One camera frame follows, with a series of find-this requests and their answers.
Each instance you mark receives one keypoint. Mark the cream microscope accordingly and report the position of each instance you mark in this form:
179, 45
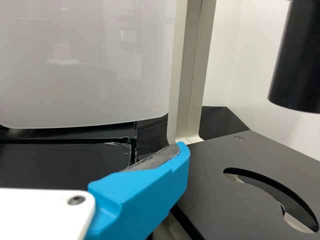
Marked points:
192, 75

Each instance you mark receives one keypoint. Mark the black tray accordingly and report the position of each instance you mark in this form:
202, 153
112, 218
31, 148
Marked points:
62, 165

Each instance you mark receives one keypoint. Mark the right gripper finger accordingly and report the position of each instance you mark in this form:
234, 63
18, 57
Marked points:
145, 190

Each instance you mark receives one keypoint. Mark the black platform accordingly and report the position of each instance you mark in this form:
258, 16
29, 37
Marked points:
151, 137

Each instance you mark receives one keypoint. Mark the white box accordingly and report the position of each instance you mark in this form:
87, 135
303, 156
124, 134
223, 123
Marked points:
87, 62

